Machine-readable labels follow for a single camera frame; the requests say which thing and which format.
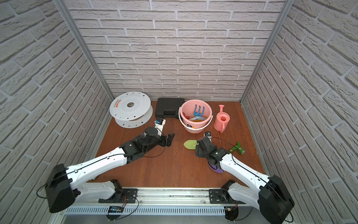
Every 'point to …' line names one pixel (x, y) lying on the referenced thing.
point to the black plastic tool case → (168, 107)
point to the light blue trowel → (196, 118)
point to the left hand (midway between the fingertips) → (165, 127)
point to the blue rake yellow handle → (198, 114)
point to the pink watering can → (222, 120)
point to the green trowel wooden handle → (190, 144)
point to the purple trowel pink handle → (215, 168)
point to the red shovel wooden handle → (186, 116)
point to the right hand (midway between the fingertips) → (204, 148)
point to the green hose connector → (237, 147)
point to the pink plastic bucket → (196, 126)
